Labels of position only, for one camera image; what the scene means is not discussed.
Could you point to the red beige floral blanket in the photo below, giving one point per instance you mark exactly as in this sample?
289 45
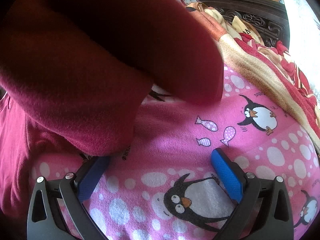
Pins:
269 68

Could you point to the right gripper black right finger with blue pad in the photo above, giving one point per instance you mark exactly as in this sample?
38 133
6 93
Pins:
274 219

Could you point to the dark carved wooden headboard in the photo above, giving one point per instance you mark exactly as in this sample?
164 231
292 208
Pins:
268 17

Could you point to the pink penguin print blanket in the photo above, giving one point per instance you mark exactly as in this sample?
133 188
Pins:
163 186

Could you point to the dark red fleece garment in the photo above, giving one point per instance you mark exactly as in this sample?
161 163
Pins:
81 69

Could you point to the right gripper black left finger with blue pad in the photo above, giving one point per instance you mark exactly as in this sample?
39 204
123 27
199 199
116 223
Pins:
45 219

